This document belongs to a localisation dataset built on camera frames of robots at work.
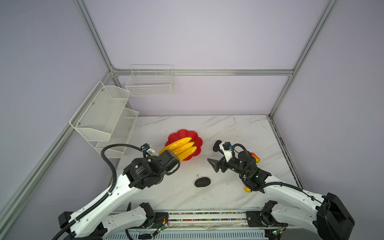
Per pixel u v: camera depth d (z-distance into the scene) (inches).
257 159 36.6
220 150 27.1
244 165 23.0
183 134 41.1
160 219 29.2
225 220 29.4
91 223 14.6
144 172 16.5
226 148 25.6
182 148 30.0
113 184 15.9
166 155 18.9
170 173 20.1
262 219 25.8
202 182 32.2
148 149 22.9
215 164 27.3
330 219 16.0
